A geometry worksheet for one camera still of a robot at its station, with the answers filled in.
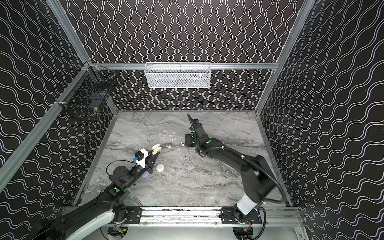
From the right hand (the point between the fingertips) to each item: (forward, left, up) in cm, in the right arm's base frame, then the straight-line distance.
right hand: (189, 137), depth 90 cm
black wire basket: (+24, +64, +18) cm, 71 cm away
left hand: (-16, +14, +9) cm, 23 cm away
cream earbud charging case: (-14, +15, +10) cm, 23 cm away
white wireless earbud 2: (+3, +6, -11) cm, 13 cm away
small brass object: (+6, +51, +18) cm, 54 cm away
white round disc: (-14, +17, -11) cm, 25 cm away
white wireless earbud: (+6, +12, -11) cm, 18 cm away
